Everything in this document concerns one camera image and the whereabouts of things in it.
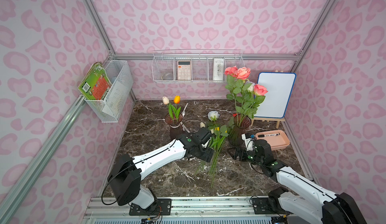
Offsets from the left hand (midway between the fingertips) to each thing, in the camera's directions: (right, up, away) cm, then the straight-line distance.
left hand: (207, 152), depth 80 cm
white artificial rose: (+22, +34, -2) cm, 41 cm away
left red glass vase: (-19, +17, +6) cm, 26 cm away
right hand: (+14, +1, +3) cm, 14 cm away
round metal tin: (-24, +43, +12) cm, 51 cm away
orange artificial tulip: (-16, +28, -1) cm, 32 cm away
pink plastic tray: (+46, +4, +16) cm, 49 cm away
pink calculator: (-14, +47, +13) cm, 51 cm away
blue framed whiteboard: (+42, +36, +6) cm, 56 cm away
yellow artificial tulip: (+7, +11, +18) cm, 22 cm away
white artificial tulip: (-2, +12, +22) cm, 26 cm away
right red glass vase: (+20, +15, +5) cm, 25 cm away
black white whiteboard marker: (+41, +6, +17) cm, 45 cm away
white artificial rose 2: (+9, +8, +17) cm, 21 cm away
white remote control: (+7, +48, +12) cm, 50 cm away
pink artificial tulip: (-22, +27, +1) cm, 35 cm away
